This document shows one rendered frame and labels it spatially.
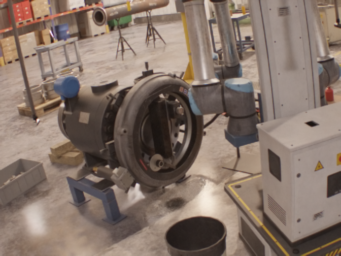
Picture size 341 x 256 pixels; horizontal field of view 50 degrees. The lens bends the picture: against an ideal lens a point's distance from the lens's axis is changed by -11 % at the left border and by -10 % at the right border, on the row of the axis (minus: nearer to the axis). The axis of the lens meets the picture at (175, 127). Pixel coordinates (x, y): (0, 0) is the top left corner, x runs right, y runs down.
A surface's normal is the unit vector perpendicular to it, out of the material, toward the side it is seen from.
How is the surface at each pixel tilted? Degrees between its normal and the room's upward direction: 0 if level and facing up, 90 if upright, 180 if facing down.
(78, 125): 74
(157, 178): 90
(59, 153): 90
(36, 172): 90
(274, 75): 90
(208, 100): 80
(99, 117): 57
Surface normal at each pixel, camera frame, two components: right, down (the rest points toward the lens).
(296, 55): 0.25, 0.29
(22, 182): 0.84, 0.04
